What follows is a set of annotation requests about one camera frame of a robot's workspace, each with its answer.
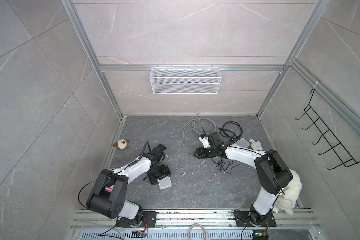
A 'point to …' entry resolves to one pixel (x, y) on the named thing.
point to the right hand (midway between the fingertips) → (198, 152)
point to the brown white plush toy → (122, 144)
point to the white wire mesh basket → (185, 80)
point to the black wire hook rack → (346, 159)
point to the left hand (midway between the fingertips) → (166, 174)
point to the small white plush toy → (255, 145)
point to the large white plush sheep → (286, 200)
